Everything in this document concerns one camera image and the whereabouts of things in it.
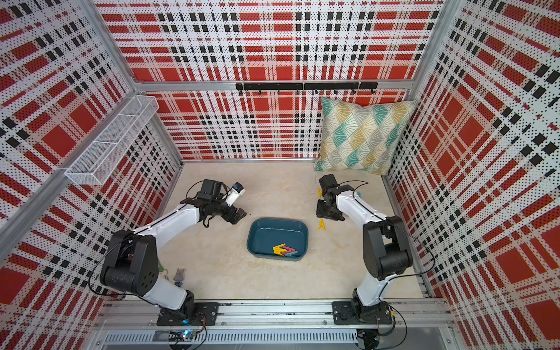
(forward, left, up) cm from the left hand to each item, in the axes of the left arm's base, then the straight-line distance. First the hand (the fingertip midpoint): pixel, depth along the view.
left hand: (239, 207), depth 92 cm
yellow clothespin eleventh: (-4, -36, -8) cm, 37 cm away
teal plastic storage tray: (-9, -10, -7) cm, 16 cm away
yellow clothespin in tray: (-16, -20, -8) cm, 27 cm away
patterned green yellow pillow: (+24, -54, +17) cm, 61 cm away
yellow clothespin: (+6, -35, +2) cm, 35 cm away
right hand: (-2, -38, -1) cm, 38 cm away
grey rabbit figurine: (-27, +19, -4) cm, 34 cm away
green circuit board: (-44, +11, -6) cm, 46 cm away
